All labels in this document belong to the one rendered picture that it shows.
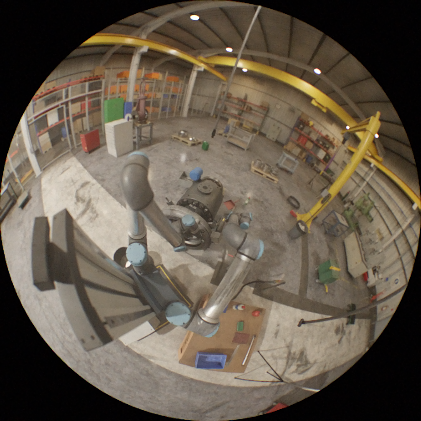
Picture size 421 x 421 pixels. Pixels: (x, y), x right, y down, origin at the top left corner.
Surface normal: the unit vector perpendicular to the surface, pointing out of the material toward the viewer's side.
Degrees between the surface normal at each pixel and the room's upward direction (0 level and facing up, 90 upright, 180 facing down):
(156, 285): 0
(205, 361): 0
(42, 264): 29
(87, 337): 0
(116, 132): 90
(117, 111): 90
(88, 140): 90
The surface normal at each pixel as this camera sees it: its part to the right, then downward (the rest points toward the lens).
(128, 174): 0.22, -0.14
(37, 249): 0.56, -0.75
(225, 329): 0.25, -0.64
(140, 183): 0.81, -0.08
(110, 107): 0.87, 0.48
